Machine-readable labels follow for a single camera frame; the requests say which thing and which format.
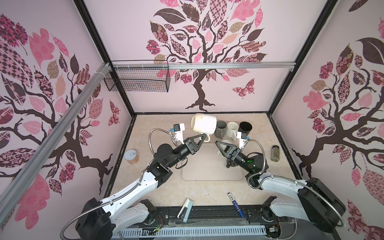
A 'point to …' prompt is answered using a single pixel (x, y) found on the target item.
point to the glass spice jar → (275, 153)
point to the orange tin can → (131, 156)
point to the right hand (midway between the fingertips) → (218, 144)
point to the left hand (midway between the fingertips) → (207, 138)
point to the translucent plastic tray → (208, 163)
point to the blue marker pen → (235, 205)
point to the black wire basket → (138, 76)
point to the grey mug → (220, 131)
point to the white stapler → (185, 210)
